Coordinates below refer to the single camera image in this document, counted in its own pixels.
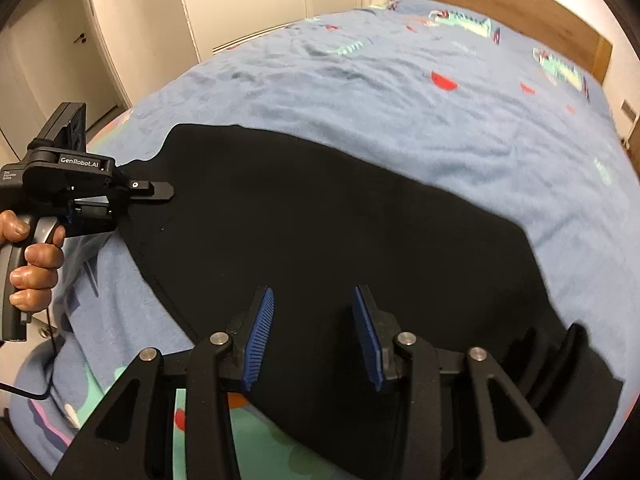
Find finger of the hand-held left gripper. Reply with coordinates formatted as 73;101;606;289
114;177;175;202

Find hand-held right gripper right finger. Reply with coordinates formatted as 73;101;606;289
352;285;576;480

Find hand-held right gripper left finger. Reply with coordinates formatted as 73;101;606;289
52;285;276;480

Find black pants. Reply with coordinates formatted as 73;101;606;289
120;124;626;480

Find person's left hand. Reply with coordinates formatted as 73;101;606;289
0;209;67;313

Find white door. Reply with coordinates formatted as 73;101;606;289
0;7;126;161

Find white wardrobe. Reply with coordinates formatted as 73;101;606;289
82;0;373;111

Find bed with blue patterned duvet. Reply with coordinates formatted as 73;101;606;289
10;0;640;476

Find black cable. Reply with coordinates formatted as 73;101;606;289
0;305;60;401

